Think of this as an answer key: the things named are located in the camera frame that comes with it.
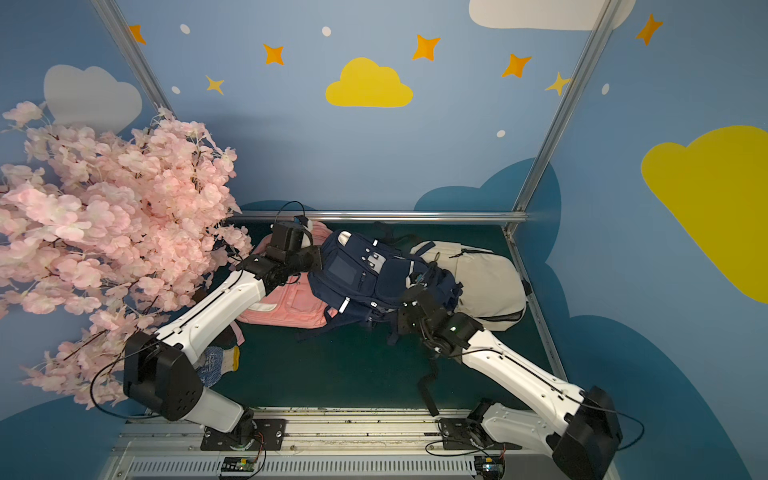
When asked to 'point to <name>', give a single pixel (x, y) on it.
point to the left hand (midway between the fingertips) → (324, 249)
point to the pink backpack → (296, 305)
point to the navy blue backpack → (361, 276)
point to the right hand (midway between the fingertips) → (404, 308)
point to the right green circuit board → (489, 466)
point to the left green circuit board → (238, 464)
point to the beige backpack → (493, 291)
